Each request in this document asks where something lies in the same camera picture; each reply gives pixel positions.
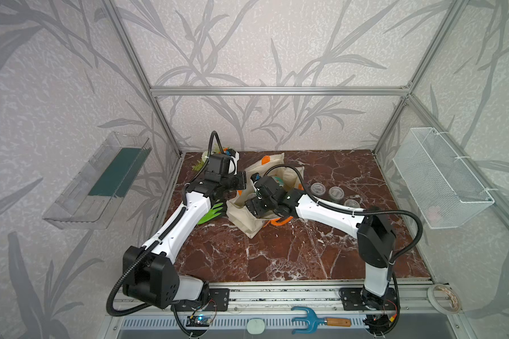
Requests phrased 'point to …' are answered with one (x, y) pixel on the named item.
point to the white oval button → (256, 326)
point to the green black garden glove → (211, 214)
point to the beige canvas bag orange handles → (238, 215)
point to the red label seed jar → (352, 203)
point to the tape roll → (433, 299)
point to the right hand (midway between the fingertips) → (253, 200)
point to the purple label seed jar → (317, 188)
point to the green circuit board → (198, 320)
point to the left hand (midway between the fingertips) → (247, 177)
